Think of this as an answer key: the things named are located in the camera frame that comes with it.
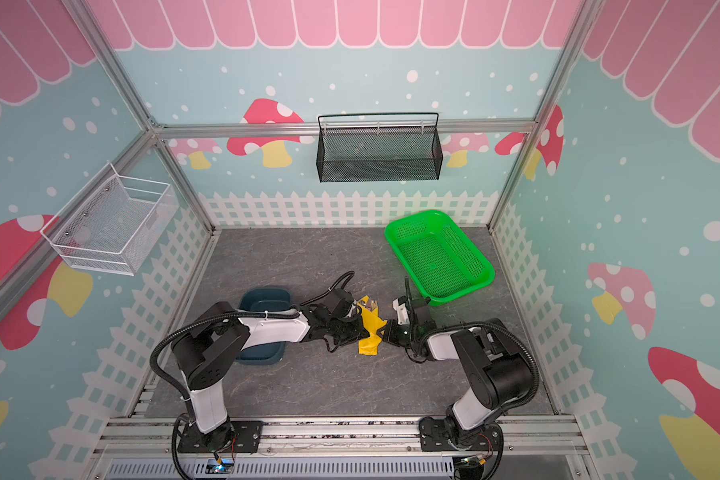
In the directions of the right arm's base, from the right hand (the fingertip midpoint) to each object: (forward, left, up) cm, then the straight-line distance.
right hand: (376, 330), depth 92 cm
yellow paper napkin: (-4, +2, 0) cm, 4 cm away
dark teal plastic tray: (+10, +35, +2) cm, 37 cm away
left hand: (-3, +2, +1) cm, 4 cm away
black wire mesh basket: (+47, -2, +34) cm, 58 cm away
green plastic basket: (+29, -23, +1) cm, 37 cm away
